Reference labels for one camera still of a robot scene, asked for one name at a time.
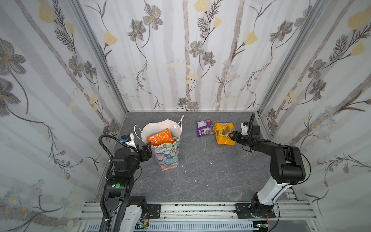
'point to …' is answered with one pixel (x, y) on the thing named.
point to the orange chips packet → (164, 137)
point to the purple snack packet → (204, 127)
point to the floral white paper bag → (166, 155)
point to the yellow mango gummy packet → (221, 131)
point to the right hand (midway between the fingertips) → (231, 131)
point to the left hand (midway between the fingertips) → (143, 140)
